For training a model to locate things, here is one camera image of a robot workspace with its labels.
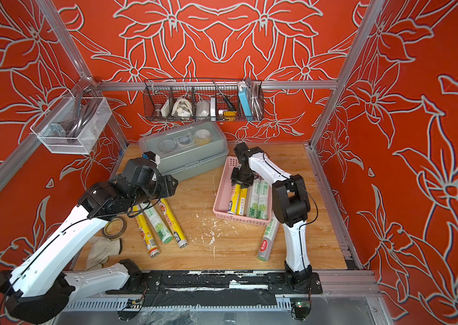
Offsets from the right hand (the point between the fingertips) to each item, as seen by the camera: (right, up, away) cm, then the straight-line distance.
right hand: (230, 183), depth 93 cm
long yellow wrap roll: (+1, -9, -8) cm, 12 cm away
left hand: (-20, +4, -25) cm, 33 cm away
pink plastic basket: (-4, -9, +1) cm, 10 cm away
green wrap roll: (+15, -7, -1) cm, 17 cm away
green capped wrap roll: (-28, -19, -12) cm, 36 cm away
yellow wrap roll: (+6, -8, -2) cm, 10 cm away
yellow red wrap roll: (-25, -17, -8) cm, 31 cm away
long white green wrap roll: (+15, -20, -13) cm, 29 cm away
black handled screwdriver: (0, +39, +2) cm, 39 cm away
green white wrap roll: (+10, -5, -1) cm, 12 cm away
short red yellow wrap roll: (-34, -21, -12) cm, 42 cm away
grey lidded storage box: (-20, +16, -2) cm, 26 cm away
